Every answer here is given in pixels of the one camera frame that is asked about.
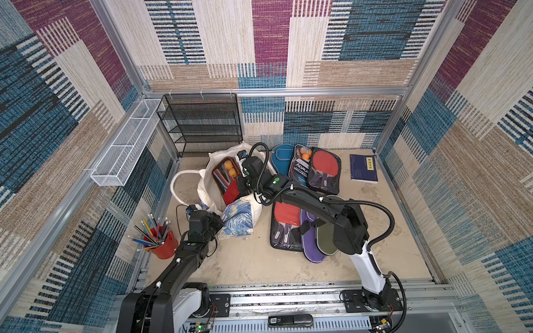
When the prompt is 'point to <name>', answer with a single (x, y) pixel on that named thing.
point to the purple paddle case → (309, 247)
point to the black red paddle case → (226, 173)
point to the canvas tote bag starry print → (196, 189)
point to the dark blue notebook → (364, 168)
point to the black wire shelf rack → (200, 123)
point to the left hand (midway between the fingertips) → (221, 215)
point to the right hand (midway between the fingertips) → (242, 177)
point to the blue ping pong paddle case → (282, 155)
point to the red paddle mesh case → (325, 171)
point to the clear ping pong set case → (299, 167)
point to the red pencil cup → (155, 236)
